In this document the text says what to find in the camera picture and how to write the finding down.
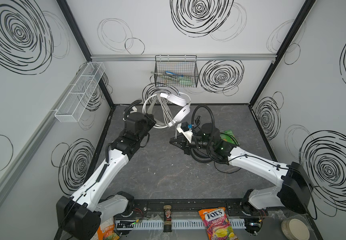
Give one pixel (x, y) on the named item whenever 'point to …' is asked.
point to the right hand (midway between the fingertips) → (168, 141)
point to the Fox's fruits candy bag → (218, 224)
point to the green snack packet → (227, 135)
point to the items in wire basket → (173, 79)
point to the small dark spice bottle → (167, 218)
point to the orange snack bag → (108, 233)
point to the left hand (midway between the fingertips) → (155, 113)
